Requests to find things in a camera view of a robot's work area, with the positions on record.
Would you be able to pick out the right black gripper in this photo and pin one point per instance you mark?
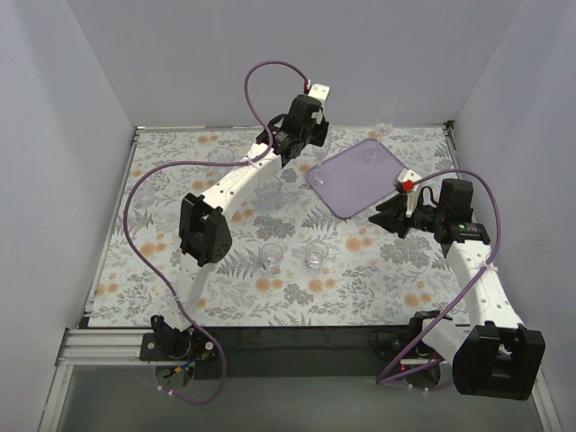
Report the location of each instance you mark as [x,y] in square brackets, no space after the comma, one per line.
[406,219]

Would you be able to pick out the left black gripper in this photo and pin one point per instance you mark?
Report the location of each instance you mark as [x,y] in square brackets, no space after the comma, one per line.
[321,128]

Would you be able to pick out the champagne flute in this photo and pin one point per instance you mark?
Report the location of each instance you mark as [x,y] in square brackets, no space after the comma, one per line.
[383,126]
[318,175]

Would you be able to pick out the small glass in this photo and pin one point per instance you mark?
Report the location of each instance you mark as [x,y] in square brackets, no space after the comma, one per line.
[316,252]
[271,255]

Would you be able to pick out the faceted glass edge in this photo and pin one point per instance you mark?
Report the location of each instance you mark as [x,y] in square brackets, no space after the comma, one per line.
[418,246]

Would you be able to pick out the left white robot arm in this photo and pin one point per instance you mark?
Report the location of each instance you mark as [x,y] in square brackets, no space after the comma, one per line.
[204,232]

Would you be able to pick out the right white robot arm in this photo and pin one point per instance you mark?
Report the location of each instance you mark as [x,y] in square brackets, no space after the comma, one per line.
[490,350]

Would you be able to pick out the lavender plastic tray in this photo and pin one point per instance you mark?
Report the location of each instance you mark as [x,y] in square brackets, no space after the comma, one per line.
[352,184]

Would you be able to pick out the ribbed tumbler centre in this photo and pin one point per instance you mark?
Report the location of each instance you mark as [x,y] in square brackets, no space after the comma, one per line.
[268,194]

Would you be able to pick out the faceted tumbler back left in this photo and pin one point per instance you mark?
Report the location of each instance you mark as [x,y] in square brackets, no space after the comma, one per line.
[221,157]

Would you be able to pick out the floral table mat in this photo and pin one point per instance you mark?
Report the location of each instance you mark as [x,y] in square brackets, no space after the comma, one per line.
[367,278]

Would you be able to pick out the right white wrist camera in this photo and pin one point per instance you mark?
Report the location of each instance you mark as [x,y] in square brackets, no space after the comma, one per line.
[407,183]

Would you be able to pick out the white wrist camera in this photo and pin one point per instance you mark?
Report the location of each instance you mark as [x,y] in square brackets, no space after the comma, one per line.
[407,183]
[319,92]

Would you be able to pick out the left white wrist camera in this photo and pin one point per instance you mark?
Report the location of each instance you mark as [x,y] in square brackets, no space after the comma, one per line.
[319,92]

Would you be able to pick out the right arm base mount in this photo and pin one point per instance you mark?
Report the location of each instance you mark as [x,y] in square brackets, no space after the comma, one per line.
[422,368]

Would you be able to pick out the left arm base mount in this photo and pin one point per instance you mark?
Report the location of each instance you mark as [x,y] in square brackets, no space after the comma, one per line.
[180,360]

